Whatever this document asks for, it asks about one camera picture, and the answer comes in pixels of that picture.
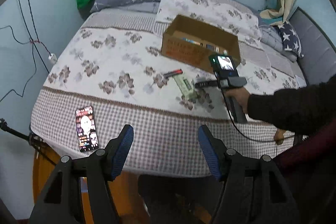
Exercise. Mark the dark blue box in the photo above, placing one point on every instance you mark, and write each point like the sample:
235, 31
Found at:
213, 48

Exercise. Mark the floral white bed cover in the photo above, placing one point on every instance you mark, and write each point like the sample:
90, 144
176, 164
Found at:
114, 64

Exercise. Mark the light green wipes packet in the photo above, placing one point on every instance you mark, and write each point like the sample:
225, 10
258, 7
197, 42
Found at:
185, 86

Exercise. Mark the blue toothbrush package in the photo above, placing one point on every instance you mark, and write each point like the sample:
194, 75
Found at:
193, 42

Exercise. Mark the star pattern blue pillow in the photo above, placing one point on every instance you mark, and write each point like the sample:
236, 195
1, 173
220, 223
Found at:
290, 40

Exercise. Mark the brown cardboard box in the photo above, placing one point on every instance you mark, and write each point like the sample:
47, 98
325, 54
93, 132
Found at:
184, 27

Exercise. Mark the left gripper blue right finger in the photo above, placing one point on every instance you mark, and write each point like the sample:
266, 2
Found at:
213, 150

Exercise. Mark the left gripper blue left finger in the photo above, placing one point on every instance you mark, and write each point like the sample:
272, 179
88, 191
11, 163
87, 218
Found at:
119, 151

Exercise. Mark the person's right hand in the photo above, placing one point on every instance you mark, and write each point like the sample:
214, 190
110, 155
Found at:
241, 95

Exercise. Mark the smartphone with lit screen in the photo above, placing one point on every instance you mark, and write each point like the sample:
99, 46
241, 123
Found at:
86, 129

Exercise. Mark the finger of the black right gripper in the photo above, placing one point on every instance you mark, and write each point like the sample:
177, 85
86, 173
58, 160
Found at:
205, 84

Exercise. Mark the black red marker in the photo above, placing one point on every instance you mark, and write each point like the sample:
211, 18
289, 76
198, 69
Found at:
173, 73

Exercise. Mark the right forearm black sleeve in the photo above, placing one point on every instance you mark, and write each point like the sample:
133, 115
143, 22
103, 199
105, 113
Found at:
304, 111

